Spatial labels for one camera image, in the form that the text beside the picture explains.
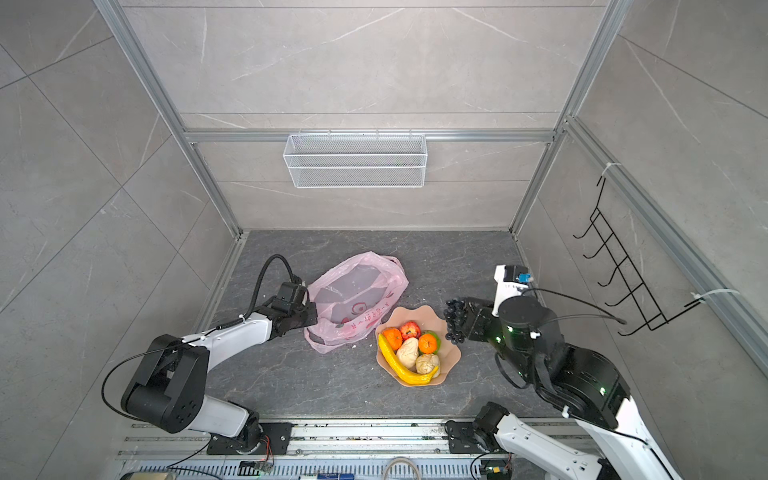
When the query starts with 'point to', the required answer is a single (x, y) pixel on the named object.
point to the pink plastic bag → (353, 300)
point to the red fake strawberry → (410, 329)
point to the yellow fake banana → (393, 362)
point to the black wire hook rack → (639, 297)
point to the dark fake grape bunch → (456, 315)
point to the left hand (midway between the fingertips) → (312, 306)
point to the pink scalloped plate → (428, 319)
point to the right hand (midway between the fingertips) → (464, 297)
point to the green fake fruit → (437, 340)
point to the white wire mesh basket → (356, 161)
